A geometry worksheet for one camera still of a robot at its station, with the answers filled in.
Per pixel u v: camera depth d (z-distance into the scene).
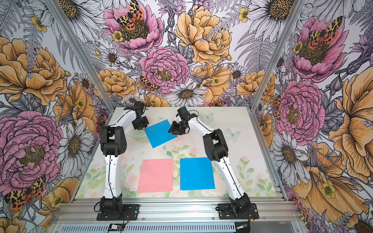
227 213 0.73
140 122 0.94
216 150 0.66
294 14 0.74
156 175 0.86
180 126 0.92
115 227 0.70
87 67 0.94
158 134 1.06
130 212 0.73
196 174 0.88
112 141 0.65
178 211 1.11
